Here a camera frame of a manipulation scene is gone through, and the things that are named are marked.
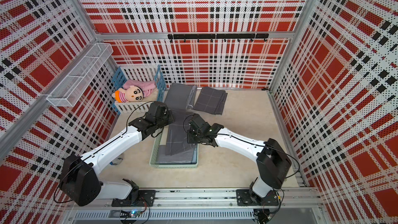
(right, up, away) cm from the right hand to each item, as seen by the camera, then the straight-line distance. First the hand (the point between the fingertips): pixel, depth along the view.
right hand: (191, 137), depth 81 cm
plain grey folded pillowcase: (-13, +23, +36) cm, 45 cm away
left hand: (-9, +11, +3) cm, 15 cm away
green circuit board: (-24, -32, -12) cm, 42 cm away
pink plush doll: (-39, +26, +17) cm, 50 cm away
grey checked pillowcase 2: (+11, +20, +32) cm, 40 cm away
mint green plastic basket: (-17, -14, -3) cm, 22 cm away
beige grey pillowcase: (-4, -12, +1) cm, 12 cm away
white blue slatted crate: (-34, +41, +31) cm, 61 cm away
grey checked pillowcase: (-9, -1, +2) cm, 9 cm away
